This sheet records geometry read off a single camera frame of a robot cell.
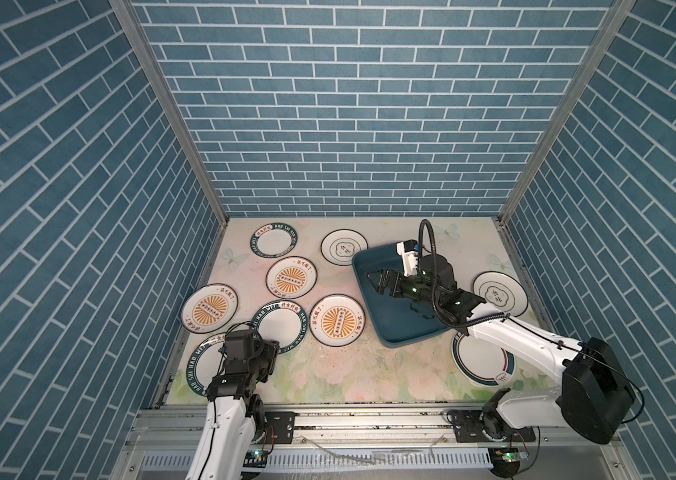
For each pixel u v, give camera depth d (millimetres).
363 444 725
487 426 667
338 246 1118
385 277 693
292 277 1023
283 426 738
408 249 724
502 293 990
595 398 419
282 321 920
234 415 544
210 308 955
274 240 1120
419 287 651
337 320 918
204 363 843
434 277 597
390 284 704
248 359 657
